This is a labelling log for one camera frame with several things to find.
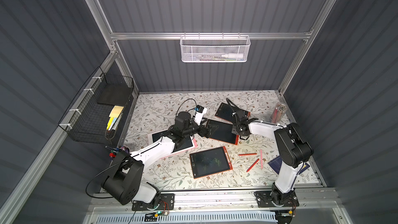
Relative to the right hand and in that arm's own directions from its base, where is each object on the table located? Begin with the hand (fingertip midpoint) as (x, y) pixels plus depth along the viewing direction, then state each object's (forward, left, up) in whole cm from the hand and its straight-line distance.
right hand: (238, 129), depth 99 cm
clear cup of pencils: (+2, -20, +16) cm, 26 cm away
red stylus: (-16, -3, -1) cm, 16 cm away
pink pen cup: (-18, +63, +11) cm, 67 cm away
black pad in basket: (+4, +69, +28) cm, 75 cm away
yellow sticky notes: (-9, +65, +28) cm, 71 cm away
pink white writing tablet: (-10, +32, 0) cm, 33 cm away
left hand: (-9, +16, +19) cm, 27 cm away
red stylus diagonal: (-24, -4, -1) cm, 24 cm away
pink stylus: (-19, -11, -1) cm, 21 cm away
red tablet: (-2, +10, -2) cm, 10 cm away
